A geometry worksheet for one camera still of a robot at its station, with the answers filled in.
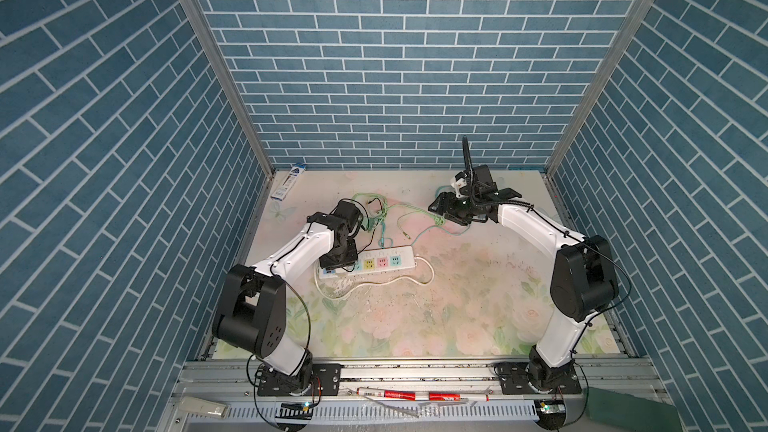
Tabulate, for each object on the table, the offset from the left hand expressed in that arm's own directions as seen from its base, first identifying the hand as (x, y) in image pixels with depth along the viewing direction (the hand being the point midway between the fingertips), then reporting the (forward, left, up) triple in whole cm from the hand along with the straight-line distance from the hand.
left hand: (347, 262), depth 88 cm
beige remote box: (-34, +30, -3) cm, 46 cm away
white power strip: (+2, -8, -3) cm, 8 cm away
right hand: (+13, -26, +9) cm, 31 cm away
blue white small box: (+44, +25, -5) cm, 51 cm away
